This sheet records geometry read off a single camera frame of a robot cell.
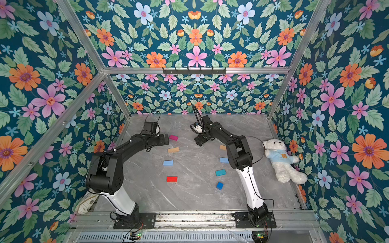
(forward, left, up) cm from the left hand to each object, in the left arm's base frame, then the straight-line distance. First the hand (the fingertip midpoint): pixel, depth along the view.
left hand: (164, 138), depth 97 cm
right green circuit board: (-55, -49, -11) cm, 74 cm away
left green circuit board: (-50, +11, -10) cm, 52 cm away
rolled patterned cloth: (-35, +37, -5) cm, 51 cm away
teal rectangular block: (-23, -34, -8) cm, 42 cm away
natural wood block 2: (-5, -38, -8) cm, 39 cm away
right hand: (+4, -26, -7) cm, 27 cm away
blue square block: (-31, -33, -8) cm, 46 cm away
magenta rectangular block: (+6, -5, -9) cm, 12 cm away
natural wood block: (-5, -5, -7) cm, 10 cm away
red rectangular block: (-24, -5, -10) cm, 26 cm away
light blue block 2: (-15, -37, -8) cm, 41 cm away
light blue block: (-14, -2, -8) cm, 16 cm away
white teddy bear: (-16, -68, +1) cm, 70 cm away
